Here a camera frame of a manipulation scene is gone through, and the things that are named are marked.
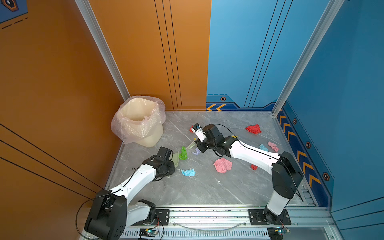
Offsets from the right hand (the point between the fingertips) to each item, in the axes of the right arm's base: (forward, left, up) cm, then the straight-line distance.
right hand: (195, 140), depth 85 cm
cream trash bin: (+5, +30, +12) cm, 33 cm away
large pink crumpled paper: (-9, -16, -13) cm, 23 cm away
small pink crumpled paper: (+4, -51, -14) cm, 54 cm away
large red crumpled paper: (+20, -43, -14) cm, 49 cm away
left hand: (-11, +14, -12) cm, 22 cm away
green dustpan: (-6, +13, -11) cm, 18 cm away
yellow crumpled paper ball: (-11, -17, +19) cm, 28 cm away
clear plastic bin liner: (+1, +44, +9) cm, 45 cm away
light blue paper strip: (+5, -44, -15) cm, 47 cm away
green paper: (-2, +8, -13) cm, 16 cm away
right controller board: (-42, -39, -17) cm, 60 cm away
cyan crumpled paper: (-13, +3, -13) cm, 19 cm away
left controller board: (-42, +23, -16) cm, 50 cm away
